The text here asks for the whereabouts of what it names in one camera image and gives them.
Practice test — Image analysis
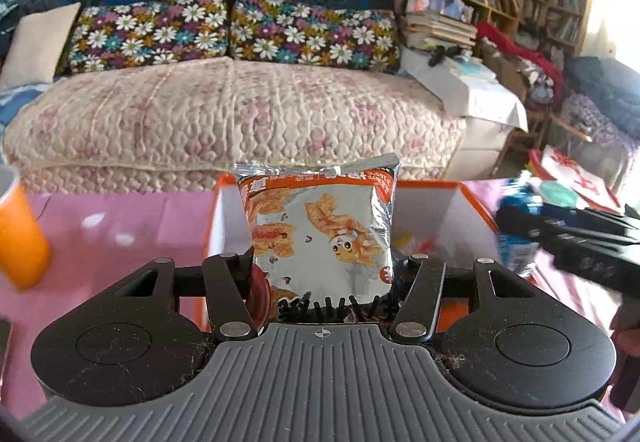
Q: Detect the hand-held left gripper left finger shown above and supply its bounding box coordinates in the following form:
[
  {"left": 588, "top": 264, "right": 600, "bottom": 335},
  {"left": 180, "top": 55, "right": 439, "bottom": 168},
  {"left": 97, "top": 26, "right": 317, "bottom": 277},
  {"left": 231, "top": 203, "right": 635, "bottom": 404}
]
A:
[{"left": 100, "top": 253, "right": 260, "bottom": 340}]

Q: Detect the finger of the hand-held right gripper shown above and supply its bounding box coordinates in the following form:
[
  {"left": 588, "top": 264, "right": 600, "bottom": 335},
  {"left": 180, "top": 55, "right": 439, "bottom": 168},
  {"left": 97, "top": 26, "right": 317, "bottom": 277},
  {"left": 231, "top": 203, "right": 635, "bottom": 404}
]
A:
[
  {"left": 495, "top": 206, "right": 553, "bottom": 245},
  {"left": 541, "top": 202, "right": 591, "bottom": 223}
]

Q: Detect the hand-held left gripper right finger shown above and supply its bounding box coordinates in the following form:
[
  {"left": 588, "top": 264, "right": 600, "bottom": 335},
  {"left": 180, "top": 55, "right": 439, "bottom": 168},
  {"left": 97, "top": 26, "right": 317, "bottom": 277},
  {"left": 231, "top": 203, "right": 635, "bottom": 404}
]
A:
[{"left": 390, "top": 254, "right": 543, "bottom": 342}]

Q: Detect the blue snack packet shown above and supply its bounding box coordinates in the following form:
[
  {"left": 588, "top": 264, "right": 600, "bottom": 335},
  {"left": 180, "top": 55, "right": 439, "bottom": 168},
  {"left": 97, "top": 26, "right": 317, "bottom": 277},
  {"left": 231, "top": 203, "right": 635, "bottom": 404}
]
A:
[{"left": 497, "top": 179, "right": 545, "bottom": 279}]

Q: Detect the orange cardboard box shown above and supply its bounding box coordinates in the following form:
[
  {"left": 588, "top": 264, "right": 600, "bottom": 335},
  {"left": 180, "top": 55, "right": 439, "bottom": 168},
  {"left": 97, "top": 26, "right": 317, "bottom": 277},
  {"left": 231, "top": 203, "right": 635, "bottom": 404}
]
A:
[{"left": 197, "top": 174, "right": 543, "bottom": 333}]

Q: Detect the silver orange snack packet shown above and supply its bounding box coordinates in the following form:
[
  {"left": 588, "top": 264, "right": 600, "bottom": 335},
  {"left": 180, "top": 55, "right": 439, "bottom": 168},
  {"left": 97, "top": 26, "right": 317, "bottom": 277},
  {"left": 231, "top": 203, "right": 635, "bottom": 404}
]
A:
[{"left": 235, "top": 152, "right": 402, "bottom": 323}]

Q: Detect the person's right hand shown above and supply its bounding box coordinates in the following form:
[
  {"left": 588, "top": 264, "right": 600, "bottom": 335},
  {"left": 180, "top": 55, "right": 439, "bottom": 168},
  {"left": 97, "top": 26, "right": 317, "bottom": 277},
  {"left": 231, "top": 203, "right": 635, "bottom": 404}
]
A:
[{"left": 612, "top": 297, "right": 640, "bottom": 348}]

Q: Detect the teal tissue pack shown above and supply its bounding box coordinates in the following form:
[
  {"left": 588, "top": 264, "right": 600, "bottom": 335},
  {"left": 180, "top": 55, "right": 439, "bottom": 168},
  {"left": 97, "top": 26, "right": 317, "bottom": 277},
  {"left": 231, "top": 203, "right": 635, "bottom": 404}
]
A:
[{"left": 542, "top": 179, "right": 591, "bottom": 208}]

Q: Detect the red white box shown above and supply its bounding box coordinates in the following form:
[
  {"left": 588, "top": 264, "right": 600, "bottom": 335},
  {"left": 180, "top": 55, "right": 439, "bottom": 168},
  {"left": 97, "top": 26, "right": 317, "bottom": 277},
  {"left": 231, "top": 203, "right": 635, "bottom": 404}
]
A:
[{"left": 530, "top": 144, "right": 626, "bottom": 213}]

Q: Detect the wooden chair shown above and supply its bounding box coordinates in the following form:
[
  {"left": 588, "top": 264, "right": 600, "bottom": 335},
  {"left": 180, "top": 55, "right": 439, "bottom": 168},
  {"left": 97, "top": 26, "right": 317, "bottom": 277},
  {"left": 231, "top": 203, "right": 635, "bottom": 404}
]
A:
[{"left": 500, "top": 112, "right": 596, "bottom": 158}]

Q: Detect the purple floral cloth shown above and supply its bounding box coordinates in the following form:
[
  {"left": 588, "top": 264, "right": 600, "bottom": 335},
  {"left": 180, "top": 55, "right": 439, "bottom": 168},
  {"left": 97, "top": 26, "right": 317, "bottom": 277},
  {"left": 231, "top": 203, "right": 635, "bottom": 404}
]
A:
[{"left": 560, "top": 94, "right": 640, "bottom": 173}]

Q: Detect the pink tablecloth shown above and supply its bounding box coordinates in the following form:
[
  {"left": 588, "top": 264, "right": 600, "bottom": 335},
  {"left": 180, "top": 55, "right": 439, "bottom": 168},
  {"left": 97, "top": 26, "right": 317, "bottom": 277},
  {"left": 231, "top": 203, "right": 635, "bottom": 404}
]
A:
[{"left": 0, "top": 179, "right": 626, "bottom": 423}]

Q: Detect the person's black clothing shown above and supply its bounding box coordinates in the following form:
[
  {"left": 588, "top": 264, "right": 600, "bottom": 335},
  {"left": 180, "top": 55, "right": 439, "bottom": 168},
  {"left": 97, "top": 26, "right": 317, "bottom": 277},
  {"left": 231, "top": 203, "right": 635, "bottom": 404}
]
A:
[{"left": 610, "top": 347, "right": 640, "bottom": 415}]

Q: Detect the dark blue folded bedding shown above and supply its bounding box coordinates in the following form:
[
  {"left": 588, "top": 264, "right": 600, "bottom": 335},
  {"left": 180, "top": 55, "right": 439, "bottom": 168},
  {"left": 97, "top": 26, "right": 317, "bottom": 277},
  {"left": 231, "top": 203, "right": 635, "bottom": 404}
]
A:
[{"left": 565, "top": 54, "right": 640, "bottom": 123}]

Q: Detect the quilted pink sofa cover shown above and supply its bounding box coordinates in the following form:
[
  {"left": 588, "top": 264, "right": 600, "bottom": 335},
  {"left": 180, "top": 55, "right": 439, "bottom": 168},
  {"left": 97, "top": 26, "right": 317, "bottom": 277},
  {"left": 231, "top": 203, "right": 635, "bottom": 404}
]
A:
[{"left": 2, "top": 57, "right": 468, "bottom": 195}]

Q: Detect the red blanket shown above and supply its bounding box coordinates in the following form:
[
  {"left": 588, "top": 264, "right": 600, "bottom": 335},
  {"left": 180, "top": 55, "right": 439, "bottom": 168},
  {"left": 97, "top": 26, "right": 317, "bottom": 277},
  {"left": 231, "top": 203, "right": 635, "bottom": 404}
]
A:
[{"left": 475, "top": 21, "right": 556, "bottom": 88}]

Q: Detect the small black object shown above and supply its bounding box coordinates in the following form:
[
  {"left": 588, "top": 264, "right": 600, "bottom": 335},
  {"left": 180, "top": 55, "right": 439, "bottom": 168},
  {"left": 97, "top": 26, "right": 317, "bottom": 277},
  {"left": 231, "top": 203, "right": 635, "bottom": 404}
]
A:
[{"left": 429, "top": 46, "right": 473, "bottom": 68}]

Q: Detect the orange cup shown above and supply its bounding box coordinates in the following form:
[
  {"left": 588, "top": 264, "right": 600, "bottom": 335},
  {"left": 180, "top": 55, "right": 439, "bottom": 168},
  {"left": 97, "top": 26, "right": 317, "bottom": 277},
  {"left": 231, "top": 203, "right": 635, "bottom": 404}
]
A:
[{"left": 0, "top": 166, "right": 53, "bottom": 293}]

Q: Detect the stack of books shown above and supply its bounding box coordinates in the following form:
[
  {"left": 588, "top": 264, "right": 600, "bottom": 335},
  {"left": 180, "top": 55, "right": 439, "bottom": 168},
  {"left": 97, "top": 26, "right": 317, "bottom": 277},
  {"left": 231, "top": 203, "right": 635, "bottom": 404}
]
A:
[{"left": 404, "top": 12, "right": 478, "bottom": 50}]

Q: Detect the floral cushion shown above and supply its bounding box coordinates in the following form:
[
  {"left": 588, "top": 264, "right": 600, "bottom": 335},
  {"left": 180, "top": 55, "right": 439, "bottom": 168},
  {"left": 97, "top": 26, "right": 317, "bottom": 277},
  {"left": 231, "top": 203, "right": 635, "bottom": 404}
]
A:
[
  {"left": 229, "top": 0, "right": 401, "bottom": 73},
  {"left": 67, "top": 0, "right": 230, "bottom": 75}
]

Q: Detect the beige pillow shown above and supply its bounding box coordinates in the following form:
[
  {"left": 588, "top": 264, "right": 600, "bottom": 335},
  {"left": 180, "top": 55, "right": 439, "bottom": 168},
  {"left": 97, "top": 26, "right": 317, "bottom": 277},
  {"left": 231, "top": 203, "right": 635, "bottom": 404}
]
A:
[{"left": 0, "top": 2, "right": 82, "bottom": 90}]

